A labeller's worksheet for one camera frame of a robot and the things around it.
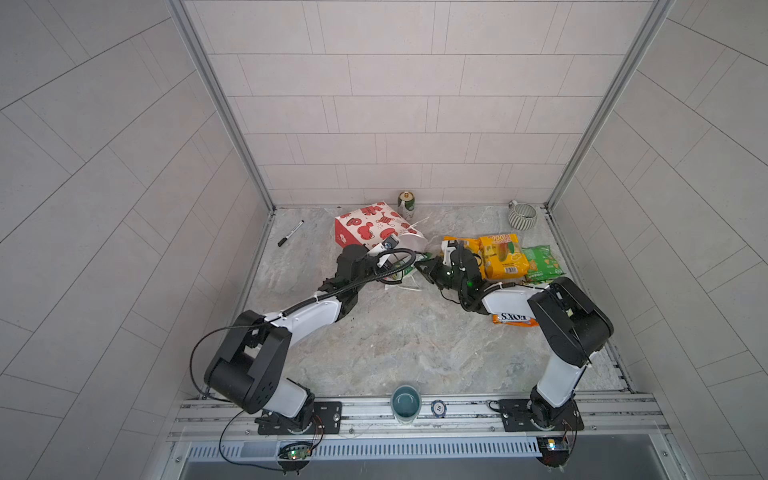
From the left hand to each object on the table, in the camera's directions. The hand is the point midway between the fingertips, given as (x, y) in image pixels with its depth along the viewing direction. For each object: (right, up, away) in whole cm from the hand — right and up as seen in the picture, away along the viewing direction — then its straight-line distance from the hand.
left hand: (393, 240), depth 85 cm
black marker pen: (-39, 0, +20) cm, 44 cm away
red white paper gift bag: (-7, +5, +7) cm, 11 cm away
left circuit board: (-21, -47, -20) cm, 55 cm away
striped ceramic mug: (+46, +8, +21) cm, 51 cm away
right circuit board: (+38, -48, -17) cm, 63 cm away
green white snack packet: (+8, -5, +5) cm, 11 cm away
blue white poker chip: (+12, -41, -12) cm, 44 cm away
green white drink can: (+4, +13, +20) cm, 24 cm away
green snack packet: (+49, -8, +11) cm, 51 cm away
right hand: (+5, -7, +4) cm, 10 cm away
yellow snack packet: (+27, -2, +16) cm, 31 cm away
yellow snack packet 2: (+35, -6, +9) cm, 36 cm away
